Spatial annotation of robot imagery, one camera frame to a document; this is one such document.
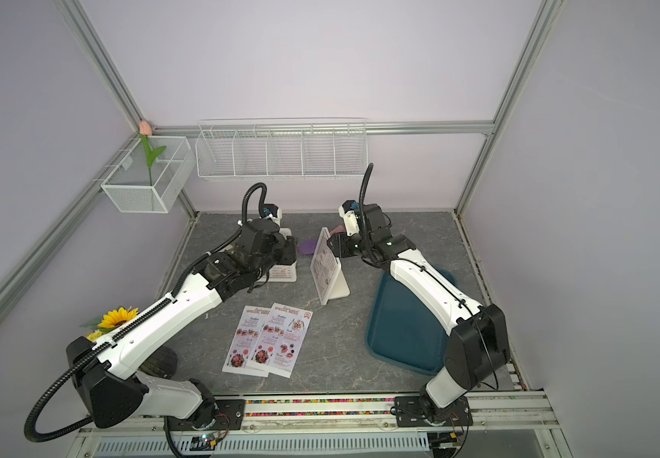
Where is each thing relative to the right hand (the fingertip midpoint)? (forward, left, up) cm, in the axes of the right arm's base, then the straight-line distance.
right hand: (333, 239), depth 82 cm
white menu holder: (-4, -2, -22) cm, 22 cm away
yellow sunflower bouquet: (-25, +53, +1) cm, 59 cm away
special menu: (-21, +17, -24) cm, 36 cm away
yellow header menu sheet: (-2, +3, -12) cm, 12 cm away
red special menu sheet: (-21, +27, -24) cm, 42 cm away
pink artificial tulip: (+27, +59, +10) cm, 65 cm away
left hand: (-5, +12, +5) cm, 14 cm away
